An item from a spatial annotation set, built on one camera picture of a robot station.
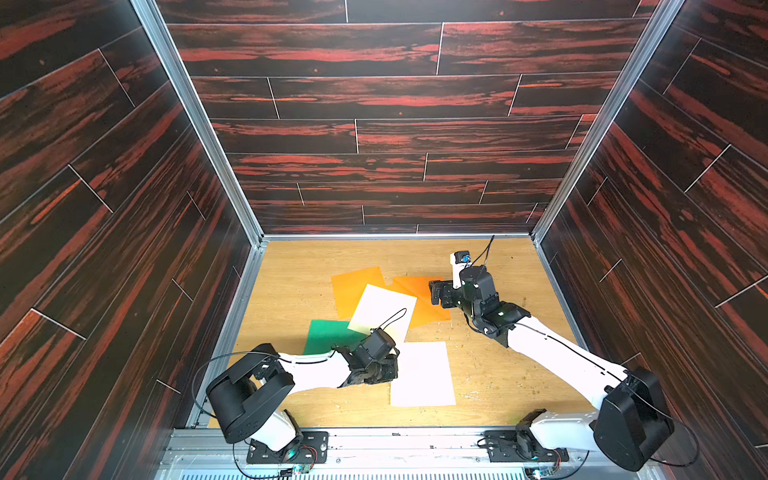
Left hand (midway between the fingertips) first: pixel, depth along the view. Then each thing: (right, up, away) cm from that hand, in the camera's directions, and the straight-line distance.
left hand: (402, 374), depth 86 cm
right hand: (+14, +28, -1) cm, 31 cm away
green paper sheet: (-25, +9, +10) cm, 28 cm away
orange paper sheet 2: (+9, +16, +15) cm, 24 cm away
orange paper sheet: (-18, +24, +20) cm, 36 cm away
